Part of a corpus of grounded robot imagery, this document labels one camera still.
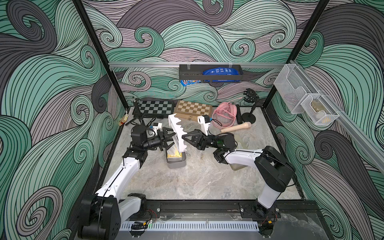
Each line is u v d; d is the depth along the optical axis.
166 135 0.66
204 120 0.61
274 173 0.46
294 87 0.78
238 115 1.11
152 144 0.67
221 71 0.91
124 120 1.10
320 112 0.64
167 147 0.73
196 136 0.62
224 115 1.14
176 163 0.85
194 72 0.95
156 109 1.15
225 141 0.59
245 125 1.04
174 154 0.87
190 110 1.14
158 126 0.74
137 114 0.93
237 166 0.85
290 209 0.75
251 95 0.97
